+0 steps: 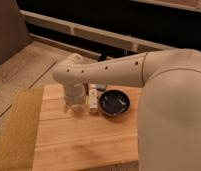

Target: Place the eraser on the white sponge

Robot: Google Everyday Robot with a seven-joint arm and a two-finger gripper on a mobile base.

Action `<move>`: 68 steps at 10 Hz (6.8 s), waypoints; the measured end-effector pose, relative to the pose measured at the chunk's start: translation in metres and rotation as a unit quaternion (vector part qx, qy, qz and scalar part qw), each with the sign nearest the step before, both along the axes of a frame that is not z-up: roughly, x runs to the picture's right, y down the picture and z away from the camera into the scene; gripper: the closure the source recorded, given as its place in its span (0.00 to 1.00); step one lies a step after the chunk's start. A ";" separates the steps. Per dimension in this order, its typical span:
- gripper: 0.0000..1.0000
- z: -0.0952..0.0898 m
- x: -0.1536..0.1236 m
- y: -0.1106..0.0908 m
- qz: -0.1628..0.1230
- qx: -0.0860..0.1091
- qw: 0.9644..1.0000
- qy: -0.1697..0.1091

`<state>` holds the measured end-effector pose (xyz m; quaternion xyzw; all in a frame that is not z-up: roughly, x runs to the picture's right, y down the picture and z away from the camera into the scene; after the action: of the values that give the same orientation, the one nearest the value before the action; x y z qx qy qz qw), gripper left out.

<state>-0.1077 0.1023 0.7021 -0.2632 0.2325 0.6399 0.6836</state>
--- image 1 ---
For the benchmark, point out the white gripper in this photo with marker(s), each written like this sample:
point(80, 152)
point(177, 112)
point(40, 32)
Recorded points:
point(75, 97)

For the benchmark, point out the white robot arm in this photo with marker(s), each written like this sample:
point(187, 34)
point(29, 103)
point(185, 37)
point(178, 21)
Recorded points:
point(169, 111)

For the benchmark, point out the wooden board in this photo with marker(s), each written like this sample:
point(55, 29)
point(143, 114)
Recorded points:
point(80, 140)

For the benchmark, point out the blue grey block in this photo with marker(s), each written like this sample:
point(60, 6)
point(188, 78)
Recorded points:
point(101, 87)

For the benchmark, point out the black bowl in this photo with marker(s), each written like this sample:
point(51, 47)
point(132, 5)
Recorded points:
point(114, 103)

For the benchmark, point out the yellow mat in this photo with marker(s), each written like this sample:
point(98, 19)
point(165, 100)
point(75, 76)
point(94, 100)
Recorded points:
point(17, 141)

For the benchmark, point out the grey cabinet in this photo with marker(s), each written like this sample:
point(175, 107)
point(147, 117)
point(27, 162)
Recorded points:
point(14, 35)

